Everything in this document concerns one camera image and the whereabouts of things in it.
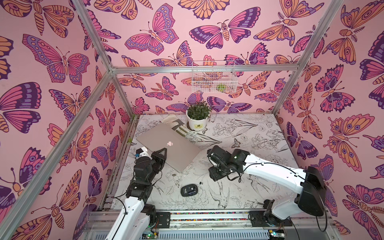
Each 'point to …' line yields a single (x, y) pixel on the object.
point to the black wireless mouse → (189, 190)
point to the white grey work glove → (177, 124)
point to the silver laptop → (180, 149)
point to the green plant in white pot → (197, 114)
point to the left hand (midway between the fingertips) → (168, 147)
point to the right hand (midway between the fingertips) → (212, 173)
